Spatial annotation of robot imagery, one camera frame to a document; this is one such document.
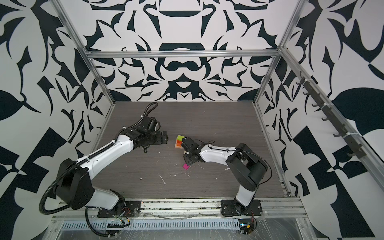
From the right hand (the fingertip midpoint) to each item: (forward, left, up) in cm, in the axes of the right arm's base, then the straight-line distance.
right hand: (189, 156), depth 91 cm
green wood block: (+9, +5, +7) cm, 13 cm away
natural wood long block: (+7, +8, 0) cm, 10 cm away
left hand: (+7, +15, +13) cm, 21 cm away
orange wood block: (+9, +7, +1) cm, 11 cm away
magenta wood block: (-5, +2, -1) cm, 6 cm away
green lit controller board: (-34, -27, -3) cm, 43 cm away
